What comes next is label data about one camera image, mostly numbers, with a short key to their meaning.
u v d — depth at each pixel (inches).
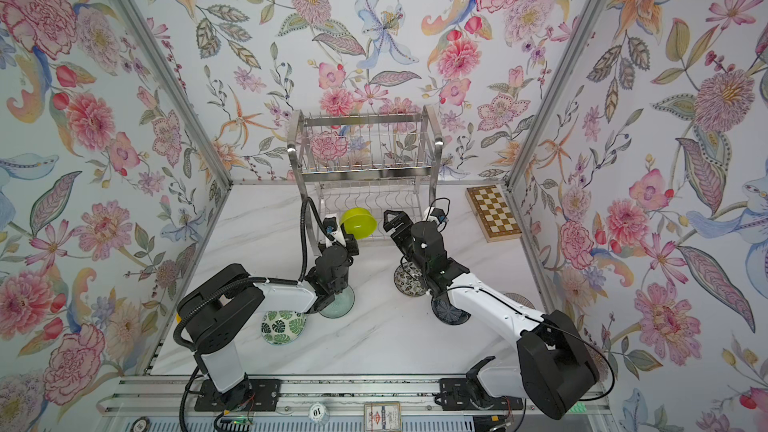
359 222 34.4
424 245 23.6
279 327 33.1
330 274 26.8
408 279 36.7
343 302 33.9
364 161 45.8
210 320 18.9
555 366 16.3
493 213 42.9
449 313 33.9
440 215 29.5
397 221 28.5
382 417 27.7
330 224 28.7
